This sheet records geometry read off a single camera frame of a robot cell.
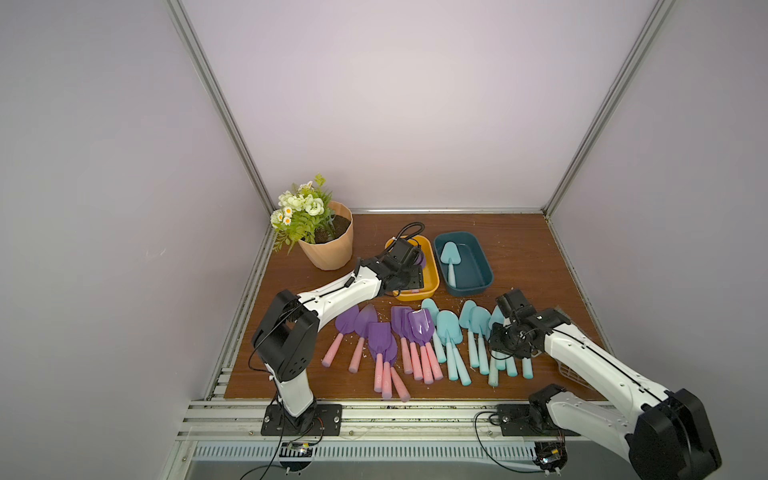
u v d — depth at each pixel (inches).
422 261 28.5
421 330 34.4
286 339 18.1
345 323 35.4
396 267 26.7
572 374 20.6
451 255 41.9
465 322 35.2
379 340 33.4
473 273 40.0
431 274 39.2
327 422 28.8
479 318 34.8
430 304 36.3
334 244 35.2
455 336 33.8
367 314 36.2
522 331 23.2
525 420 28.1
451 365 31.2
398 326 34.8
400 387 29.2
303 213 31.7
